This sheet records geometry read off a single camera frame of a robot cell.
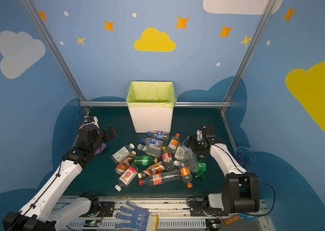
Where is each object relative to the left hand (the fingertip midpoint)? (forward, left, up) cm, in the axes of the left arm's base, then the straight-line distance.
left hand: (110, 128), depth 78 cm
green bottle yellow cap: (-12, -54, -21) cm, 59 cm away
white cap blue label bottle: (-1, -46, -21) cm, 50 cm away
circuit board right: (-41, -55, -25) cm, 73 cm away
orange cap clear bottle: (+3, -37, -20) cm, 42 cm away
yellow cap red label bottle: (-9, -33, -22) cm, 40 cm away
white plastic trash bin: (+15, -18, -9) cm, 25 cm away
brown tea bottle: (-15, -4, -20) cm, 25 cm away
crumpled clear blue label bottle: (+10, -26, -19) cm, 34 cm away
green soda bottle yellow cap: (-10, -18, -19) cm, 28 cm away
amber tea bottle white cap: (-15, -24, -20) cm, 34 cm away
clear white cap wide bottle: (0, -22, -23) cm, 32 cm away
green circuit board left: (-41, +6, -25) cm, 48 cm away
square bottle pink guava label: (-19, -9, -21) cm, 30 cm away
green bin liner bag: (+34, -20, -3) cm, 40 cm away
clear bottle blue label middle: (+5, -20, -20) cm, 29 cm away
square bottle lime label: (-5, -40, -20) cm, 45 cm away
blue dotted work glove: (-39, -18, -24) cm, 49 cm away
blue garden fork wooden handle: (-39, -66, -22) cm, 79 cm away
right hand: (-1, -47, -14) cm, 49 cm away
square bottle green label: (-7, 0, -21) cm, 22 cm away
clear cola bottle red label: (-20, -28, -19) cm, 39 cm away
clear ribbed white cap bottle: (-10, -47, -17) cm, 52 cm away
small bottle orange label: (-17, -43, -20) cm, 50 cm away
